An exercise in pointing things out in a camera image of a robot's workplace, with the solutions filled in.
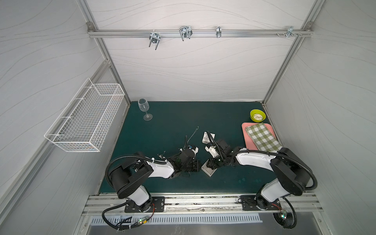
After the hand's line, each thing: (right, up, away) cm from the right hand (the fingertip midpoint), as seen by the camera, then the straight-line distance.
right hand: (207, 164), depth 87 cm
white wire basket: (-61, +26, -18) cm, 69 cm away
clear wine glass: (-43, +37, +14) cm, 58 cm away
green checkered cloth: (+39, +14, +12) cm, 44 cm away
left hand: (-2, 0, -3) cm, 4 cm away
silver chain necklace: (-9, +16, +14) cm, 23 cm away
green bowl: (+40, +30, +21) cm, 54 cm away
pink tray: (+29, +12, +9) cm, 33 cm away
